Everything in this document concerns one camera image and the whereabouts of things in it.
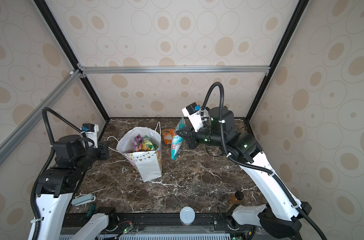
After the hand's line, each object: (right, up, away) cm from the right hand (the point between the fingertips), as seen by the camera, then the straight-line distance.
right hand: (178, 132), depth 57 cm
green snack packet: (-17, -7, +22) cm, 29 cm away
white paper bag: (-17, -16, +20) cm, 31 cm away
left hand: (-29, -3, +7) cm, 30 cm away
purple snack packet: (-23, -6, +23) cm, 33 cm away
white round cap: (+4, -40, +14) cm, 43 cm away
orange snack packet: (-10, -1, +51) cm, 52 cm away
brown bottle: (+32, -35, +25) cm, 53 cm away
